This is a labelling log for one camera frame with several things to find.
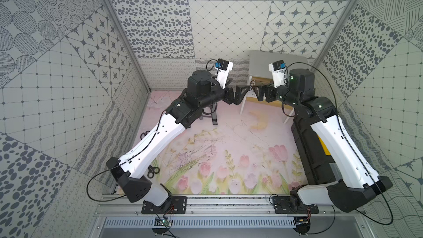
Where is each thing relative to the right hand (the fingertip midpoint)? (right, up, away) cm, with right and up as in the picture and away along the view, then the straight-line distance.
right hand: (262, 86), depth 68 cm
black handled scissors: (-53, -42, +15) cm, 70 cm away
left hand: (-12, +3, -8) cm, 14 cm away
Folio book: (-2, +2, +15) cm, 15 cm away
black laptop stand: (-24, -13, +39) cm, 47 cm away
